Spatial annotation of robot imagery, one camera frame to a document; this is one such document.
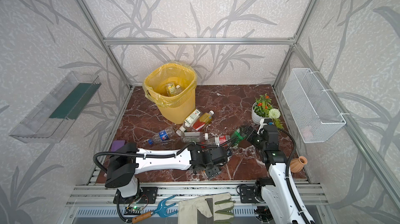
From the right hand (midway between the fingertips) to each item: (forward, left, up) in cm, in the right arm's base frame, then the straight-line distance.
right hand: (245, 126), depth 82 cm
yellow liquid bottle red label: (+10, +22, -9) cm, 26 cm away
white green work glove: (-35, +17, -13) cm, 41 cm away
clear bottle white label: (+28, +40, -2) cm, 49 cm away
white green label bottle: (+8, +32, -9) cm, 35 cm away
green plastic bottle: (0, +3, -14) cm, 14 cm away
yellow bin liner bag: (+24, +51, +11) cm, 57 cm away
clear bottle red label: (-4, +13, -7) cm, 15 cm away
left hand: (-16, +16, -7) cm, 24 cm away
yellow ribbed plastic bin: (+10, +37, -1) cm, 39 cm away
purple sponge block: (-5, +73, -12) cm, 74 cm away
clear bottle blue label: (0, +47, -11) cm, 48 cm away
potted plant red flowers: (+11, -11, 0) cm, 15 cm away
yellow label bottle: (+25, +44, +3) cm, 50 cm away
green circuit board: (-35, +54, -13) cm, 66 cm away
